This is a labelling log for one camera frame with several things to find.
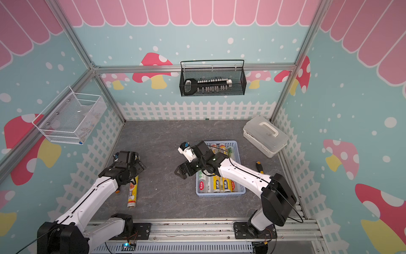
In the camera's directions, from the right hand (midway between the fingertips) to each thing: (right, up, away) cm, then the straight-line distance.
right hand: (182, 168), depth 78 cm
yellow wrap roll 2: (+22, -9, +5) cm, 24 cm away
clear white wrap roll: (+26, +6, +21) cm, 34 cm away
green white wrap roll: (+10, -9, +7) cm, 15 cm away
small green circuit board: (-25, -36, -5) cm, 44 cm away
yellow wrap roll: (-27, -14, +5) cm, 31 cm away
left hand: (-25, -3, +7) cm, 26 cm away
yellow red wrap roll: (+27, -11, +7) cm, 30 cm away
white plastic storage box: (+48, +15, +19) cm, 54 cm away
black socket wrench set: (+4, +44, +12) cm, 46 cm away
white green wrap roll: (+13, -10, +7) cm, 18 cm away
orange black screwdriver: (-20, -4, -21) cm, 29 cm away
